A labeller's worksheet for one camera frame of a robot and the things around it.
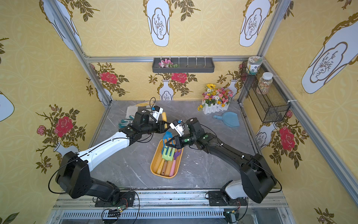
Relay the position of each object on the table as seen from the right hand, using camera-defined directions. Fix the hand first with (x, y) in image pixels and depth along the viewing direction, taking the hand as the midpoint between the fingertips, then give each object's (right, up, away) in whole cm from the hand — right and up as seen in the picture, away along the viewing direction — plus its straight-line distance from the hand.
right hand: (170, 140), depth 76 cm
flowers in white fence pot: (+31, +25, +24) cm, 46 cm away
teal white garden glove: (-37, +8, +30) cm, 48 cm away
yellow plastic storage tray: (-9, -14, +11) cm, 20 cm away
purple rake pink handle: (+3, -11, +12) cm, 17 cm away
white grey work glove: (-35, +17, +38) cm, 54 cm away
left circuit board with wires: (-27, -36, -5) cm, 45 cm away
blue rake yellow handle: (-1, +3, 0) cm, 3 cm away
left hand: (-3, +9, +6) cm, 11 cm away
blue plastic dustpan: (+46, +10, +37) cm, 60 cm away
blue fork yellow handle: (-3, +12, +3) cm, 13 cm away
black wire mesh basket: (+59, +19, +3) cm, 62 cm away
